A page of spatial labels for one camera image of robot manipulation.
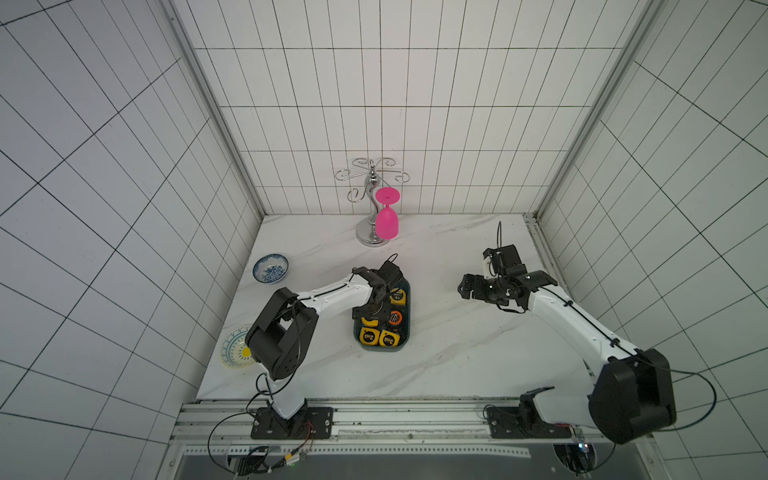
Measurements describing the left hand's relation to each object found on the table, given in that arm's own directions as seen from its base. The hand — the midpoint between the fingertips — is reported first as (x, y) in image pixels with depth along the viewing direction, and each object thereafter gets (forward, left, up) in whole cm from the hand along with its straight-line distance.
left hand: (368, 318), depth 89 cm
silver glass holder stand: (+36, +3, -2) cm, 37 cm away
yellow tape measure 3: (-5, -1, 0) cm, 6 cm away
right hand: (+6, -27, +8) cm, 29 cm away
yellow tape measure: (+8, -9, -1) cm, 12 cm away
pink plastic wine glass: (+25, -5, +17) cm, 31 cm away
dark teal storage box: (-3, -6, -1) cm, 7 cm away
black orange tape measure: (0, -8, +1) cm, 8 cm away
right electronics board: (-33, -53, -4) cm, 62 cm away
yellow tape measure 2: (-1, -2, 0) cm, 2 cm away
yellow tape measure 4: (-6, -6, -1) cm, 9 cm away
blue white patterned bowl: (+19, +35, -1) cm, 40 cm away
